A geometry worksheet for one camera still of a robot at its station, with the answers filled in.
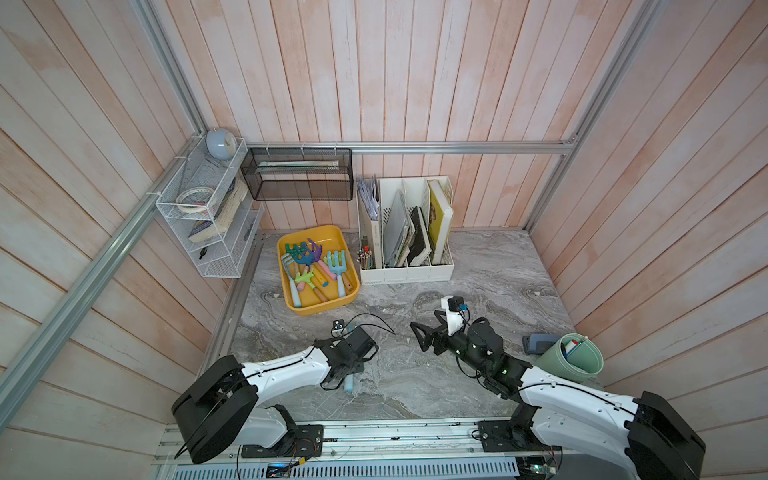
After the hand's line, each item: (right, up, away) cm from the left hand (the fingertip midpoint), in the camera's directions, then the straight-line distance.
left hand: (350, 364), depth 87 cm
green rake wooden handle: (-17, +25, +17) cm, 35 cm away
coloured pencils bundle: (+4, +32, +3) cm, 32 cm away
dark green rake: (-23, +34, +24) cm, 48 cm away
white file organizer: (+18, +43, +6) cm, 47 cm away
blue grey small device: (+55, +6, 0) cm, 55 cm away
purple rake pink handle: (-16, +34, +27) cm, 46 cm away
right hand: (+21, +15, -7) cm, 27 cm away
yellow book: (+27, +44, +2) cm, 52 cm away
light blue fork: (-24, +29, +21) cm, 43 cm away
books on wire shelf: (-33, +47, -4) cm, 58 cm away
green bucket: (+61, +5, -9) cm, 62 cm away
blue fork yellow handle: (-6, +27, +20) cm, 35 cm away
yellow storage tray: (-10, +39, +29) cm, 50 cm away
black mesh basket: (-20, +62, +17) cm, 67 cm away
